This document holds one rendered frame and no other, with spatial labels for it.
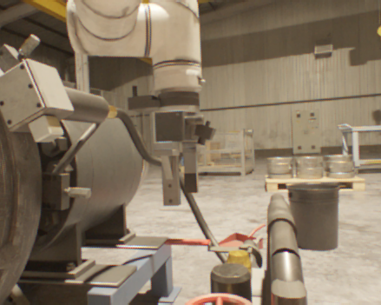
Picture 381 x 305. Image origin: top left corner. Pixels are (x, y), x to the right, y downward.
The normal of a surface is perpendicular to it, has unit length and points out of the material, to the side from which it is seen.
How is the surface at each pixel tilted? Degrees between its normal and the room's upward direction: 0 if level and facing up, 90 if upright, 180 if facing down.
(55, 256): 90
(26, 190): 93
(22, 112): 90
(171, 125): 90
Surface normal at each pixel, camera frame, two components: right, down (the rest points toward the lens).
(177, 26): 0.25, 0.02
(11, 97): -0.24, 0.03
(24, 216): 0.96, 0.14
